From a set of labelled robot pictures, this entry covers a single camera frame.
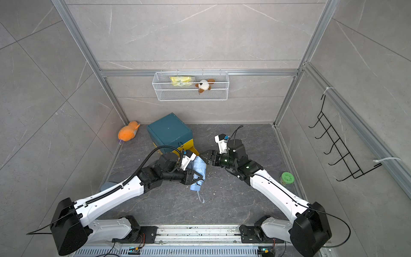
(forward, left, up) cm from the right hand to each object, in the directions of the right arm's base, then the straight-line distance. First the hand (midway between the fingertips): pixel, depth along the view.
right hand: (205, 156), depth 74 cm
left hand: (-8, +1, -4) cm, 9 cm away
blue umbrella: (-5, +3, 0) cm, 6 cm away
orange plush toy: (+30, +54, -16) cm, 63 cm away
